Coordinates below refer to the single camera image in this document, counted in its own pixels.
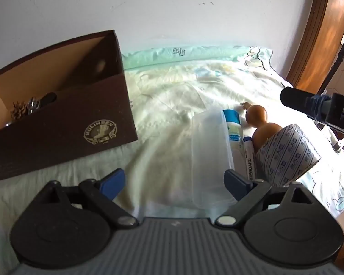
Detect clear plastic container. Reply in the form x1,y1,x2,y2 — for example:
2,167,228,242
191,107,237,208

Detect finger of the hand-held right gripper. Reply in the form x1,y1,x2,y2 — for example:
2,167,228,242
280,87,332,121

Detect black cable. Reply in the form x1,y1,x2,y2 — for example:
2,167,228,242
320,1,344,96

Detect wooden door frame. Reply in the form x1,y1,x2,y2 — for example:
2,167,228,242
285,0,344,95

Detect pine cone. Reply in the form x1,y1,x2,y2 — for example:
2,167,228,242
11,101,28,120

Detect wooden gourd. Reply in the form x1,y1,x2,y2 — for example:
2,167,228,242
241,102,282,152

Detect pale yellow bed sheet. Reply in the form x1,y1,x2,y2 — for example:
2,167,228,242
0,61,344,264

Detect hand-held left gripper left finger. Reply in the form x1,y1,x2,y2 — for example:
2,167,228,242
43,168,139,230

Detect blue and white cream tube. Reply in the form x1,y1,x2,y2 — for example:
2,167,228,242
222,109,244,172

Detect small metal trinket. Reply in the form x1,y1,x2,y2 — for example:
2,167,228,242
27,97,44,111

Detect black oval case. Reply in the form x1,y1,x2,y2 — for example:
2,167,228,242
39,92,58,107

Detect blue whiteboard marker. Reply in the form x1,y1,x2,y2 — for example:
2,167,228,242
241,136,258,182

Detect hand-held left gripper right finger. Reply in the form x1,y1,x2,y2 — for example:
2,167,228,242
215,170,314,226

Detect brown cardboard box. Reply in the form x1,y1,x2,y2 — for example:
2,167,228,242
0,30,138,182

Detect white metal bracket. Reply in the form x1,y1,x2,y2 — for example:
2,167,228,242
332,136,344,153

